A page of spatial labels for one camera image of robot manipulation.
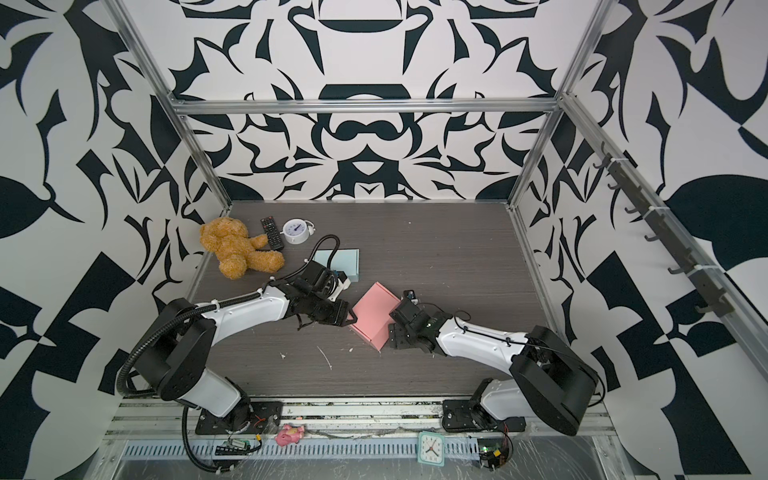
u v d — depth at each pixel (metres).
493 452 0.71
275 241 1.05
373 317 0.87
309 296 0.71
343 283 0.85
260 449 0.70
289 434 0.70
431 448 0.69
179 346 0.45
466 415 0.75
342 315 0.78
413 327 0.66
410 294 0.79
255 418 0.73
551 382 0.42
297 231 1.08
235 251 0.95
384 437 0.73
